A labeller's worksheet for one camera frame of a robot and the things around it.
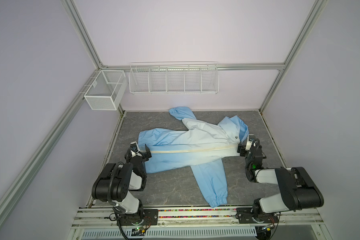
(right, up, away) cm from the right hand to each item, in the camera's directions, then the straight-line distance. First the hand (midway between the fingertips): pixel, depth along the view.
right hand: (250, 143), depth 90 cm
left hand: (-68, -3, 0) cm, 68 cm away
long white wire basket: (-49, +43, +10) cm, 66 cm away
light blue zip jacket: (-30, -2, +2) cm, 30 cm away
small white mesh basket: (-94, +35, +11) cm, 101 cm away
